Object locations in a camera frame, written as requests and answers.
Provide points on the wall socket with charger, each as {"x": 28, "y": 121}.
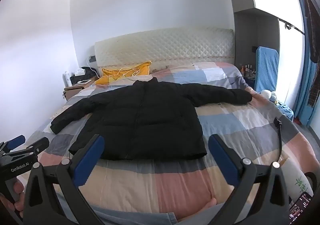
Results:
{"x": 91, "y": 59}

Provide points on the dark hanging cloth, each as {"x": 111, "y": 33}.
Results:
{"x": 313, "y": 40}

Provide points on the black curtain rod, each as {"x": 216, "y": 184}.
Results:
{"x": 291, "y": 26}

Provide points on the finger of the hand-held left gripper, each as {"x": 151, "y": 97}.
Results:
{"x": 15, "y": 141}
{"x": 40, "y": 144}

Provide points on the black puffer jacket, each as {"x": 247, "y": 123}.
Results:
{"x": 140, "y": 120}

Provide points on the black bag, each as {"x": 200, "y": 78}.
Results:
{"x": 87, "y": 72}

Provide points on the row of small bottles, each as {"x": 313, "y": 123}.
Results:
{"x": 247, "y": 70}

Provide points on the white smartphone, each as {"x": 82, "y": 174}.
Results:
{"x": 84, "y": 81}

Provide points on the wooden nightstand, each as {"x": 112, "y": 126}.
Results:
{"x": 75, "y": 90}

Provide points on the white bottle with green print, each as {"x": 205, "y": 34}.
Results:
{"x": 297, "y": 180}

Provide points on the white box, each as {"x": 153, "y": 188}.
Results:
{"x": 80, "y": 72}

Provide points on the white plush toy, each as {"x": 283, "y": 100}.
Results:
{"x": 267, "y": 94}

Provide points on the white spray bottle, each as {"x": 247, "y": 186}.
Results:
{"x": 67, "y": 79}

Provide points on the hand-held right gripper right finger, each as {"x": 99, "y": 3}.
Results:
{"x": 222, "y": 155}

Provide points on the black wall switch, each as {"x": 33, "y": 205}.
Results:
{"x": 254, "y": 49}

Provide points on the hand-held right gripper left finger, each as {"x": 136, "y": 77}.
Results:
{"x": 91, "y": 152}

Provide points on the yellow pillow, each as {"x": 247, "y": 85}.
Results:
{"x": 110, "y": 73}

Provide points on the blue towel on chair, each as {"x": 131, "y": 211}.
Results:
{"x": 267, "y": 70}

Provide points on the cream quilted headboard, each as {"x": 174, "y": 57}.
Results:
{"x": 162, "y": 50}

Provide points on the blue curtain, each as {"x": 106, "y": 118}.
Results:
{"x": 303, "y": 95}

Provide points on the pastel checked blanket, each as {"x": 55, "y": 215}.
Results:
{"x": 225, "y": 120}

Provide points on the black smartphone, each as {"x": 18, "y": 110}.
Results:
{"x": 301, "y": 208}

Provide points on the person's left hand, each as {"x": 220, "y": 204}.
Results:
{"x": 18, "y": 206}

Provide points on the crumpled blue cloth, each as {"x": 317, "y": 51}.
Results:
{"x": 285, "y": 110}

